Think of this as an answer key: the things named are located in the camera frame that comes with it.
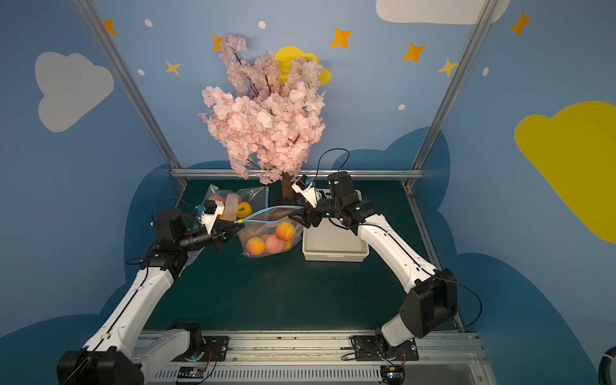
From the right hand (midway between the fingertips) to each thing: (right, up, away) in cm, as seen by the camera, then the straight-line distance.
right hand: (300, 205), depth 76 cm
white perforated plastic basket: (+12, -16, +25) cm, 32 cm away
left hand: (-18, -5, -3) cm, 19 cm away
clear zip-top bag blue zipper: (-22, +4, +38) cm, 44 cm away
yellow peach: (-26, -2, +28) cm, 38 cm away
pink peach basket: (-10, -14, +9) cm, 19 cm away
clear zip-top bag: (-13, -10, +14) cm, 22 cm away
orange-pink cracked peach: (-6, -9, +8) cm, 13 cm away
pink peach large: (-39, +3, +31) cm, 50 cm away
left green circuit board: (-33, -51, -5) cm, 61 cm away
